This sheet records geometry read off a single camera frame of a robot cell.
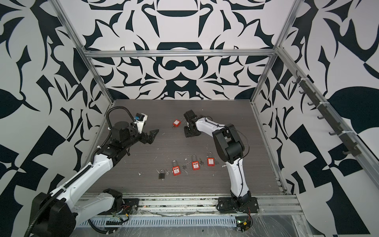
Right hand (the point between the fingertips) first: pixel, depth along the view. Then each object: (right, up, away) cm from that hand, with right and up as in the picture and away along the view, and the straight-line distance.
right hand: (190, 132), depth 101 cm
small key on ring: (-13, -22, -16) cm, 30 cm away
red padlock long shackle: (+12, -15, -12) cm, 23 cm away
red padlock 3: (+3, -18, -14) cm, 23 cm away
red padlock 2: (-8, -20, -16) cm, 27 cm away
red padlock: (-9, +6, +4) cm, 12 cm away
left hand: (-21, +7, -22) cm, 31 cm away
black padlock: (-16, -23, -16) cm, 32 cm away
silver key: (+7, -17, -13) cm, 22 cm away
